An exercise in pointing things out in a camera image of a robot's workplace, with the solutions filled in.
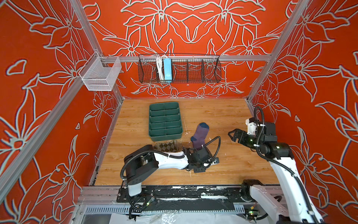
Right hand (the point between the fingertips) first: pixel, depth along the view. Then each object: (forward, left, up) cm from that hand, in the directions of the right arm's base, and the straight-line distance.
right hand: (233, 134), depth 74 cm
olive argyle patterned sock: (+3, +35, -19) cm, 40 cm away
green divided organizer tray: (+20, +40, -14) cm, 46 cm away
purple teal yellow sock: (+8, +16, -19) cm, 26 cm away
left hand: (-8, +14, -18) cm, 24 cm away
